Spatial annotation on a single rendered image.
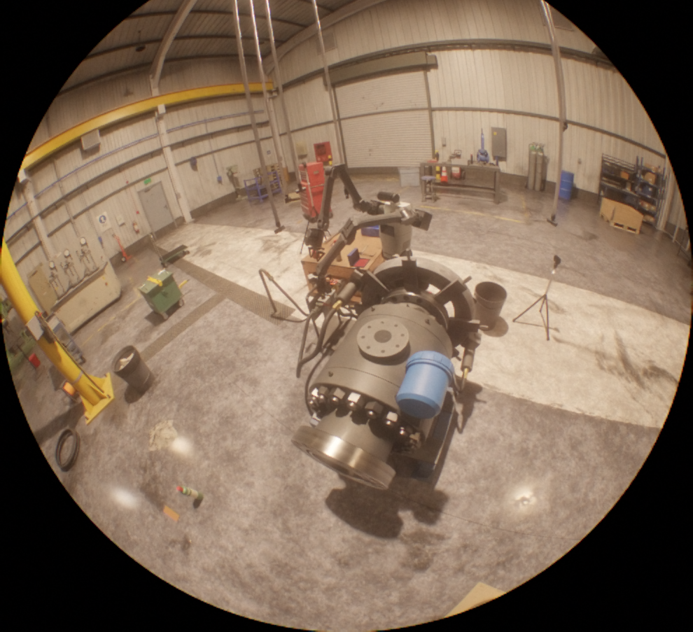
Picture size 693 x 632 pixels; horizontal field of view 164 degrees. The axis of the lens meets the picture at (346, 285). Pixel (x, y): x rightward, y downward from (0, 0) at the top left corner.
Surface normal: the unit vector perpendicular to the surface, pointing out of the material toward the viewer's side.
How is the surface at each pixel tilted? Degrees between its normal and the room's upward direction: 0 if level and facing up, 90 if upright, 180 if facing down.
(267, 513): 0
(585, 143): 90
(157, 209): 90
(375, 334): 0
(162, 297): 90
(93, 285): 90
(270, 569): 0
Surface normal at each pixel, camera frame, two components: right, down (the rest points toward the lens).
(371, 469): 0.48, -0.49
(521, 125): -0.56, 0.54
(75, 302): 0.70, 0.31
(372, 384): -0.01, -0.78
